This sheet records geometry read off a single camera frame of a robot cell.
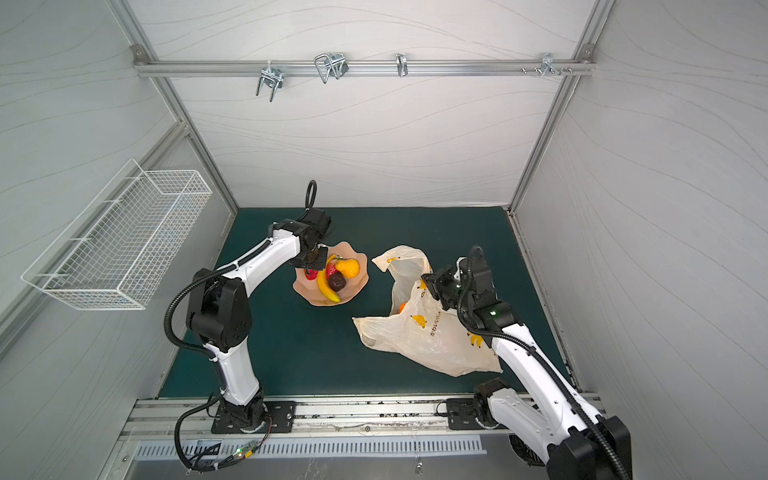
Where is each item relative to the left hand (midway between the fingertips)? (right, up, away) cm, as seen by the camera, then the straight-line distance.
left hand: (317, 258), depth 93 cm
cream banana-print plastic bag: (+30, -15, -22) cm, 40 cm away
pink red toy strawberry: (+3, -4, +4) cm, 6 cm away
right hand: (+33, -1, -16) cm, 36 cm away
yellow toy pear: (+10, -3, +3) cm, 11 cm away
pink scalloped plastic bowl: (-3, -10, +1) cm, 10 cm away
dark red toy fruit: (-1, -5, -1) cm, 5 cm away
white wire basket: (-40, +3, -25) cm, 47 cm away
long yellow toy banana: (+1, -8, +3) cm, 8 cm away
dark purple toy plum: (+6, -7, 0) cm, 9 cm away
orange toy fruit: (+27, -15, -1) cm, 31 cm away
